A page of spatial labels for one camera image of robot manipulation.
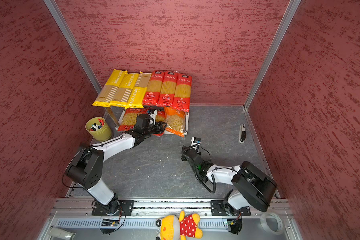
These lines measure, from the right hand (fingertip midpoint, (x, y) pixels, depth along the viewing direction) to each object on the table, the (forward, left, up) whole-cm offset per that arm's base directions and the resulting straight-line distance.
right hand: (183, 150), depth 88 cm
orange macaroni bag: (+20, +5, +4) cm, 21 cm away
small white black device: (+14, -41, -4) cm, 43 cm away
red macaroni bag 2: (+24, +16, +4) cm, 29 cm away
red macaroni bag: (+21, +36, +4) cm, 42 cm away
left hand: (+14, +12, +6) cm, 19 cm away
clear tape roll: (-34, -39, -8) cm, 52 cm away
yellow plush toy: (-37, +7, +1) cm, 38 cm away
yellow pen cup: (+16, +56, +3) cm, 58 cm away
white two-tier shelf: (+40, +57, -9) cm, 70 cm away
